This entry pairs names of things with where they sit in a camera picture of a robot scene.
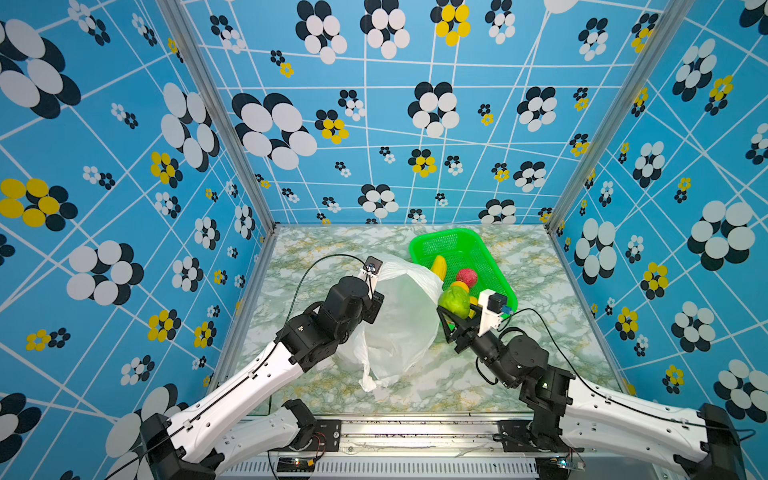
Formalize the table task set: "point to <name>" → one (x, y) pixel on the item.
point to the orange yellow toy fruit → (461, 284)
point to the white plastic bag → (401, 334)
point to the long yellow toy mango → (439, 267)
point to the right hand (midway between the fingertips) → (451, 306)
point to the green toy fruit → (456, 300)
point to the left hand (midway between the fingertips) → (374, 282)
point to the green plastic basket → (467, 260)
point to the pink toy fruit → (467, 275)
